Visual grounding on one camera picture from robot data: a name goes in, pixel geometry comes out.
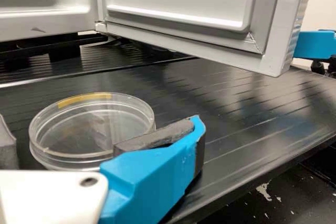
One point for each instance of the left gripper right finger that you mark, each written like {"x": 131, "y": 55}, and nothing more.
{"x": 157, "y": 166}

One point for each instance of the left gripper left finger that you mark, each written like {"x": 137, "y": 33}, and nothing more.
{"x": 8, "y": 150}

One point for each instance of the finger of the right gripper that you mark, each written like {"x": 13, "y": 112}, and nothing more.
{"x": 315, "y": 44}

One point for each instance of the petri dish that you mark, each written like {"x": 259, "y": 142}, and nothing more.
{"x": 86, "y": 129}

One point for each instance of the incubator door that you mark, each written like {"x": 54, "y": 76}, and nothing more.
{"x": 197, "y": 11}

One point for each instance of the white incubator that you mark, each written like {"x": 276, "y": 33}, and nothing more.
{"x": 47, "y": 3}

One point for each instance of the black platform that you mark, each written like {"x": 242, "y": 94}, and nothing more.
{"x": 236, "y": 108}

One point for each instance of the black tray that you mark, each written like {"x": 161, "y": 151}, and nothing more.
{"x": 302, "y": 195}

